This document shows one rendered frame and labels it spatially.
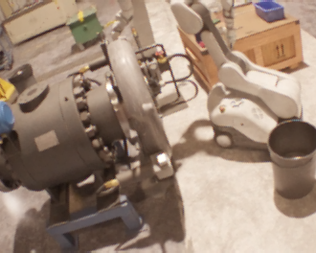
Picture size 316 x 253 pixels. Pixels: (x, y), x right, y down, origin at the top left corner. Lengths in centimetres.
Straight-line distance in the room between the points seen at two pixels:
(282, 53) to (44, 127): 210
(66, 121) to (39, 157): 26
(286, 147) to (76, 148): 120
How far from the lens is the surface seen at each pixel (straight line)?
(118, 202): 181
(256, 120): 196
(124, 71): 152
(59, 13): 768
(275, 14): 285
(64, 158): 170
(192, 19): 190
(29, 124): 173
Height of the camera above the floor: 152
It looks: 34 degrees down
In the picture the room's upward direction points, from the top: 22 degrees counter-clockwise
